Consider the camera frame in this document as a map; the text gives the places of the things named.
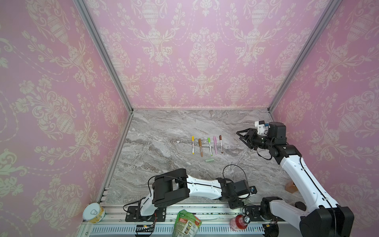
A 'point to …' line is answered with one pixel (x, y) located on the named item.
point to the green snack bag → (187, 224)
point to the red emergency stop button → (238, 223)
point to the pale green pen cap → (209, 160)
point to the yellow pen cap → (193, 138)
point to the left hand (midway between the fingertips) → (237, 199)
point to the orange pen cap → (200, 141)
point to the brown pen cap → (220, 137)
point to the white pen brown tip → (221, 146)
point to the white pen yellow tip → (193, 147)
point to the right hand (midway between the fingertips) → (238, 135)
